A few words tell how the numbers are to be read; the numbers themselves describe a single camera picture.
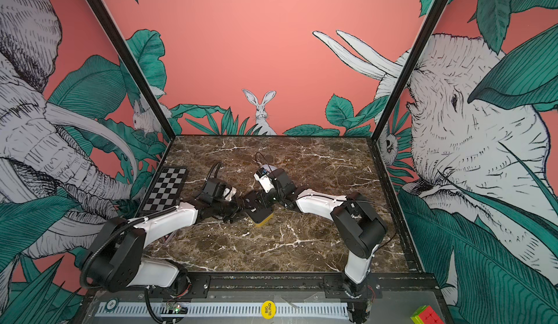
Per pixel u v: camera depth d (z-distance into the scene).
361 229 0.47
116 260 0.43
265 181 0.80
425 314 0.66
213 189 0.70
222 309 0.70
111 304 0.70
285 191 0.70
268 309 0.70
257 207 0.90
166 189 0.95
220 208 0.73
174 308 0.70
